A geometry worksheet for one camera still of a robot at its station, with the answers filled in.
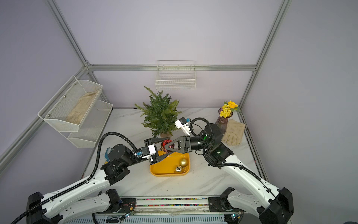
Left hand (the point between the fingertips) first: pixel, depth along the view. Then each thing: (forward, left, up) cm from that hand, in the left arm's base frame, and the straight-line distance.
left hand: (170, 143), depth 58 cm
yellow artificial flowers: (+32, -34, -10) cm, 48 cm away
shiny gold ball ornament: (+5, -6, -31) cm, 32 cm away
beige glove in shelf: (+22, +54, -5) cm, 58 cm away
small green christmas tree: (+23, +7, -6) cm, 24 cm away
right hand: (-3, +1, 0) cm, 3 cm away
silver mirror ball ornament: (0, -3, -30) cm, 31 cm away
